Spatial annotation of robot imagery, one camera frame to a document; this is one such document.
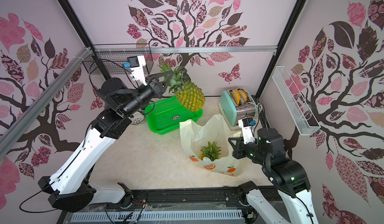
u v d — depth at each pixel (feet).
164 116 3.50
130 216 2.35
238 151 1.64
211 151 2.37
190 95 1.76
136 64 1.42
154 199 2.48
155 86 1.46
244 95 3.11
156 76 1.57
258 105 3.19
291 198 1.17
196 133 2.32
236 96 3.06
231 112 2.98
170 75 1.66
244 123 1.70
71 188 1.25
